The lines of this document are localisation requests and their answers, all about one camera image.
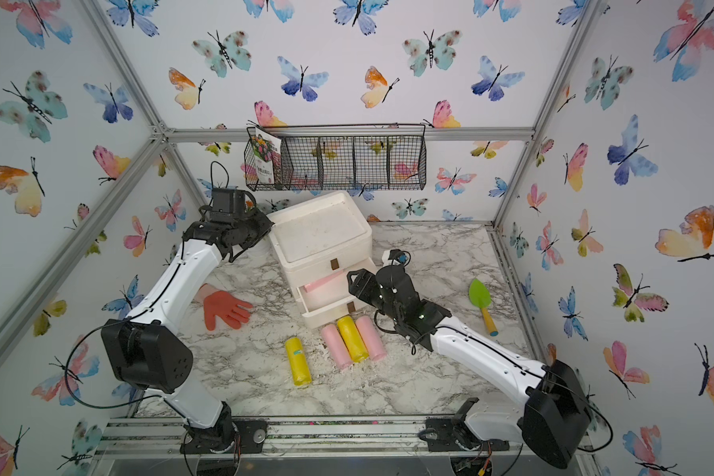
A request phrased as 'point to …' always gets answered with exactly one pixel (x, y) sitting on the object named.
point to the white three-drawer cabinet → (315, 243)
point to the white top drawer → (299, 275)
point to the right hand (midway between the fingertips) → (355, 275)
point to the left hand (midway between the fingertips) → (276, 220)
